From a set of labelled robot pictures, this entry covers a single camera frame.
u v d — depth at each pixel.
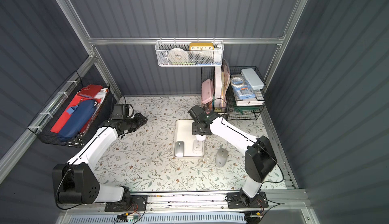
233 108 1.00
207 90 1.05
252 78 1.00
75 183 0.41
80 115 0.69
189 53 0.88
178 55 0.84
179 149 0.91
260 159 0.45
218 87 0.92
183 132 1.06
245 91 0.92
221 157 0.87
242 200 0.65
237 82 0.97
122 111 0.67
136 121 0.76
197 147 0.89
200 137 0.82
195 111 0.65
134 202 0.74
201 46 0.87
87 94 0.78
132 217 0.69
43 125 0.61
